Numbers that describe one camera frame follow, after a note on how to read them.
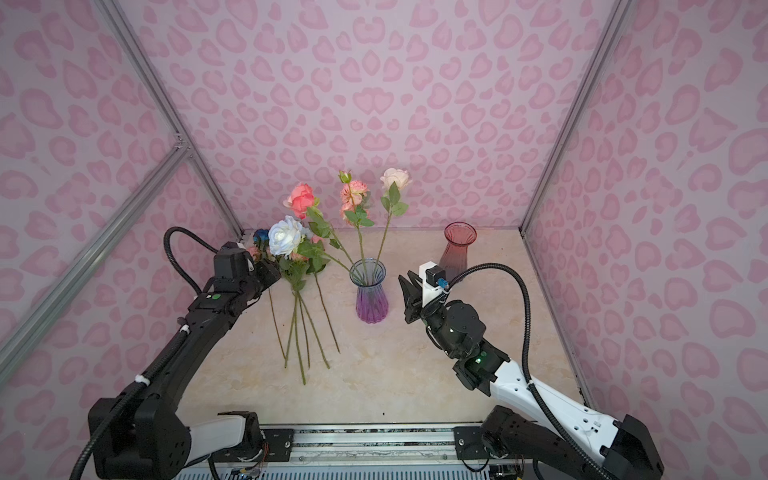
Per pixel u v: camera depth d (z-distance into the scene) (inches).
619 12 27.2
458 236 37.0
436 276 21.7
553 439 20.6
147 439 15.4
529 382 19.0
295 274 40.7
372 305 38.9
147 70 30.3
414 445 29.5
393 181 29.7
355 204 29.6
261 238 43.2
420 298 23.4
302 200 26.8
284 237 23.5
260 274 28.7
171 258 22.6
